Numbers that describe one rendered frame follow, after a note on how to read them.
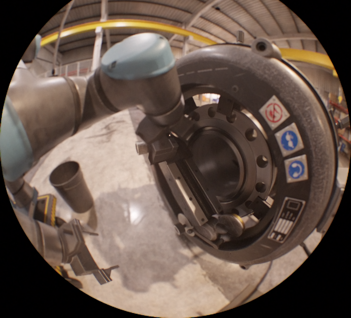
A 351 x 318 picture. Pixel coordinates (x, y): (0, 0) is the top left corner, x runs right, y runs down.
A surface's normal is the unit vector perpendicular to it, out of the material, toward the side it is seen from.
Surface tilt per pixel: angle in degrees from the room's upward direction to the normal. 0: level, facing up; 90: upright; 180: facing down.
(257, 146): 90
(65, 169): 87
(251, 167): 90
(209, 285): 0
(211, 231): 47
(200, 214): 25
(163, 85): 118
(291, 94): 82
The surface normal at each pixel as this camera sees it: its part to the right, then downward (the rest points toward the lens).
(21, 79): 0.61, -0.70
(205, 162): 0.47, -0.19
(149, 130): -0.18, -0.23
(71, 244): -0.15, -0.68
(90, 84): -0.05, 0.23
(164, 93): 0.59, 0.75
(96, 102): 0.09, 0.71
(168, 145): 0.27, -0.66
